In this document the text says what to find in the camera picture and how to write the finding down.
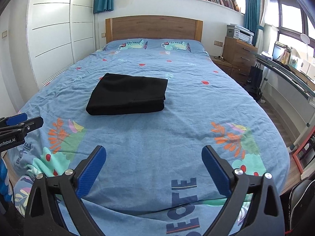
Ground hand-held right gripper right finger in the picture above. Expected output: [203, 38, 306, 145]
[201, 145, 287, 236]

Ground black backpack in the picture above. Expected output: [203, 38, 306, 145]
[245, 82, 263, 102]

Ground bed with blue patterned sheet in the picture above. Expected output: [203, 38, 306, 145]
[5, 39, 291, 236]

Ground wooden dresser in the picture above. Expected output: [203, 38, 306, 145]
[221, 36, 259, 84]

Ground white wardrobe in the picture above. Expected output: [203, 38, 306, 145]
[27, 0, 96, 84]

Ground large window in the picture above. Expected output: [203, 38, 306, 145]
[269, 0, 315, 62]

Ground black pants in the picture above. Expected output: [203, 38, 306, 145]
[86, 73, 169, 116]

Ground long desk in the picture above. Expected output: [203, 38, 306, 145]
[255, 52, 315, 150]

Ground computer monitor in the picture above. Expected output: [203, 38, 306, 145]
[273, 42, 287, 61]

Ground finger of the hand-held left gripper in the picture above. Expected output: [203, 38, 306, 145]
[5, 112, 28, 126]
[13, 116, 44, 134]

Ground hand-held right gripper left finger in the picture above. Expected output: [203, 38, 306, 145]
[24, 146, 107, 236]

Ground orange metal frame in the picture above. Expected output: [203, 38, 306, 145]
[292, 138, 315, 174]

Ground white printer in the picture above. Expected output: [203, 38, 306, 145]
[230, 25, 254, 45]

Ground black office chair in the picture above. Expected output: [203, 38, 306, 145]
[283, 178, 315, 236]

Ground white round lamp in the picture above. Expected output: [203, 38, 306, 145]
[300, 34, 311, 62]

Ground dark grey stool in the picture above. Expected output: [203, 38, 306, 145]
[296, 133, 315, 170]

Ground wooden headboard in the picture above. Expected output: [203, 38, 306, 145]
[105, 15, 204, 44]

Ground person's left hand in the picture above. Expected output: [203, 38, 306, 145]
[0, 157, 11, 202]

